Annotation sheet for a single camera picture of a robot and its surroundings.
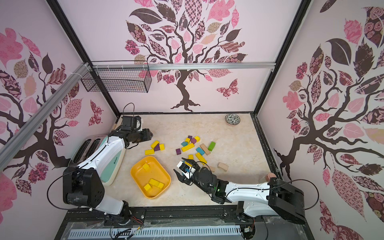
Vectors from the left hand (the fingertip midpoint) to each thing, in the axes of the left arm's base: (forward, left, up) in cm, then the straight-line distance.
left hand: (150, 137), depth 88 cm
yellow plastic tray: (-19, -1, -14) cm, 24 cm away
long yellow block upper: (+2, -22, -14) cm, 27 cm away
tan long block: (-1, -34, -13) cm, 37 cm away
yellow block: (-26, -1, -11) cm, 28 cm away
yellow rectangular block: (+4, +1, -13) cm, 13 cm away
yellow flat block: (-2, +4, -14) cm, 15 cm away
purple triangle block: (+1, -2, -12) cm, 13 cm away
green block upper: (+2, -39, -14) cm, 41 cm away
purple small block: (-3, -16, -12) cm, 20 cm away
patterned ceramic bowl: (+26, -57, -12) cm, 63 cm away
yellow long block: (-23, -5, -13) cm, 27 cm away
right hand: (-19, -20, +5) cm, 28 cm away
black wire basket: (+35, +13, +20) cm, 42 cm away
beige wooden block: (-14, -44, -12) cm, 48 cm away
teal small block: (-1, -31, -14) cm, 34 cm away
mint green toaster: (-7, +34, +2) cm, 35 cm away
